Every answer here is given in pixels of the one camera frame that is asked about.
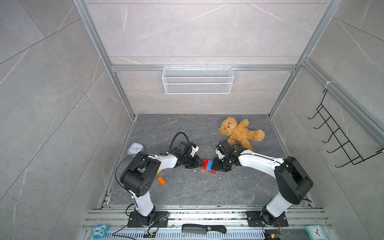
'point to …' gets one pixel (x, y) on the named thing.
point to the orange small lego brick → (204, 169)
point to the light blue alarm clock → (134, 148)
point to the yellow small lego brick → (159, 171)
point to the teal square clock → (315, 232)
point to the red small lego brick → (213, 171)
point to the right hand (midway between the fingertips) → (215, 168)
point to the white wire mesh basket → (198, 80)
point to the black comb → (202, 229)
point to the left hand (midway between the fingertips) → (206, 163)
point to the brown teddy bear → (239, 133)
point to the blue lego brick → (209, 165)
